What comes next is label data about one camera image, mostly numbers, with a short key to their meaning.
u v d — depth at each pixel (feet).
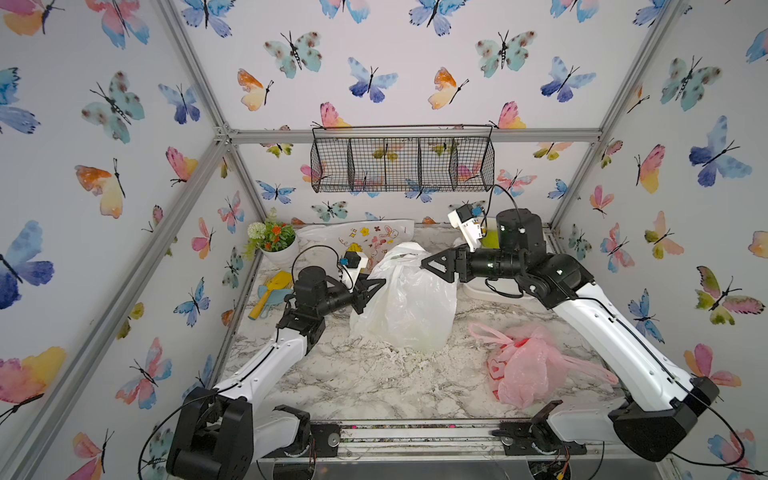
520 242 1.63
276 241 3.22
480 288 3.14
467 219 1.85
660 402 1.26
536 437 2.17
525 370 2.36
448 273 1.85
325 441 2.41
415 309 2.59
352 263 2.13
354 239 3.62
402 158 3.23
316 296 2.02
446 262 1.85
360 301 2.23
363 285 2.28
